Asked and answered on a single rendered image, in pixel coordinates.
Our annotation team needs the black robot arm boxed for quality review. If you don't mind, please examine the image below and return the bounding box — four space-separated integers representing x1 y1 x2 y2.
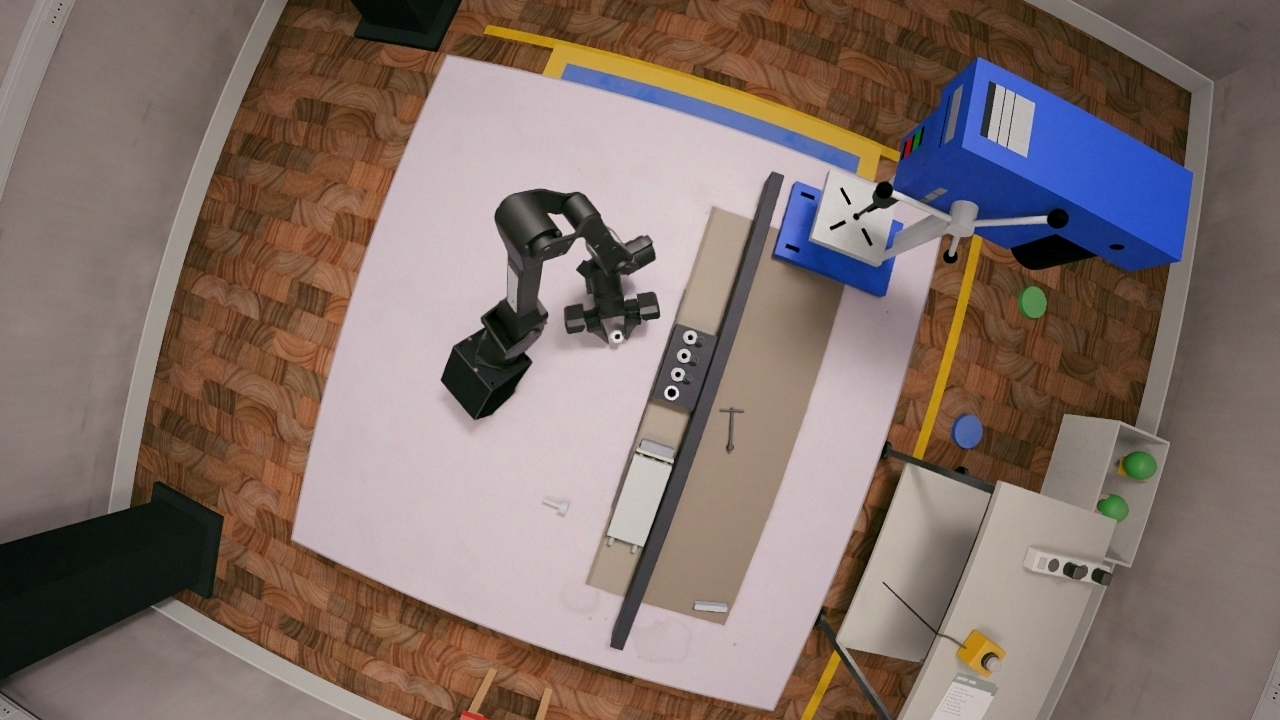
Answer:
474 188 657 373

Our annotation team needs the blue drill press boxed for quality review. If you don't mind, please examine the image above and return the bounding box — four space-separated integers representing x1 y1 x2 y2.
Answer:
772 56 1193 297

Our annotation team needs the grey t-shaped rod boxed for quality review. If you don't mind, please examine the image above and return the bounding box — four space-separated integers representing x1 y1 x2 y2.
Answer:
721 407 745 454

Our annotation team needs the long black bar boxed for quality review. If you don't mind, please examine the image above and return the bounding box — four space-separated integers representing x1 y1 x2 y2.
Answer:
611 170 785 651

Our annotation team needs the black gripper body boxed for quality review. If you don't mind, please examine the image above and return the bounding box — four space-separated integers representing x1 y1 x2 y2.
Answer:
564 282 660 334

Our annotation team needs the grey headed pin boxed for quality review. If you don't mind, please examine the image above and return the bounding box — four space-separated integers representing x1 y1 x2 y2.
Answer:
543 498 570 515

